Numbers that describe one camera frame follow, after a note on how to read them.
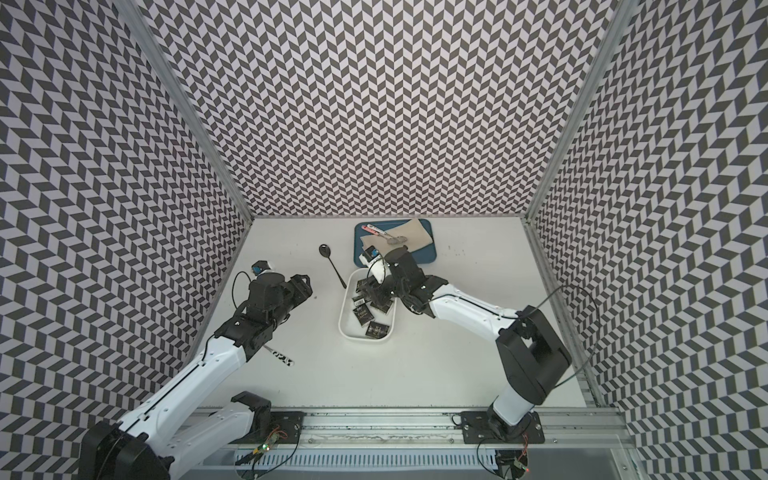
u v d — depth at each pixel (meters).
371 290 0.73
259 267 0.71
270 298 0.59
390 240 1.11
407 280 0.64
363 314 0.89
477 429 0.75
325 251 1.08
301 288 0.75
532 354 0.44
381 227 1.16
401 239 1.10
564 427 0.75
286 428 0.72
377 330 0.87
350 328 0.90
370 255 0.72
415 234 1.13
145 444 0.38
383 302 0.75
